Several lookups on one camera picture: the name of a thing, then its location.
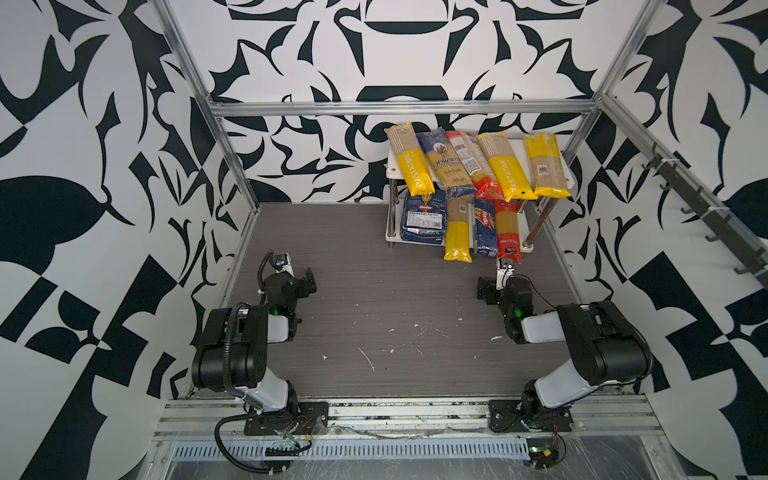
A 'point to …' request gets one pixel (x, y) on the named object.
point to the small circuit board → (543, 452)
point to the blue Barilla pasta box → (423, 218)
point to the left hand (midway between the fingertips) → (292, 266)
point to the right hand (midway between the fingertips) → (500, 274)
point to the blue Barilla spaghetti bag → (485, 226)
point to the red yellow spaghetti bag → (508, 242)
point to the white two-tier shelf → (530, 212)
